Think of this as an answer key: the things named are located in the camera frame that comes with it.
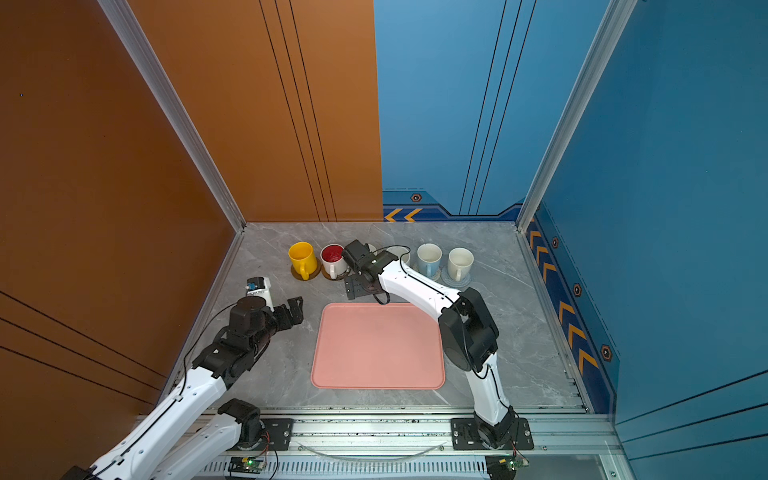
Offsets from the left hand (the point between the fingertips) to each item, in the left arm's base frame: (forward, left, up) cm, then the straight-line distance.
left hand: (289, 299), depth 81 cm
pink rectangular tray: (-7, -24, -15) cm, 29 cm away
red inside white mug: (+23, -7, -9) cm, 25 cm away
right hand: (+8, -19, -6) cm, 22 cm away
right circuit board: (-35, -55, -16) cm, 68 cm away
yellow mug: (+19, +1, -6) cm, 20 cm away
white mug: (+20, -51, -8) cm, 55 cm away
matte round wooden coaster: (+19, -1, -15) cm, 24 cm away
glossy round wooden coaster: (+17, -10, -13) cm, 24 cm away
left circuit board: (-35, +6, -17) cm, 40 cm away
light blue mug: (+24, -41, -10) cm, 48 cm away
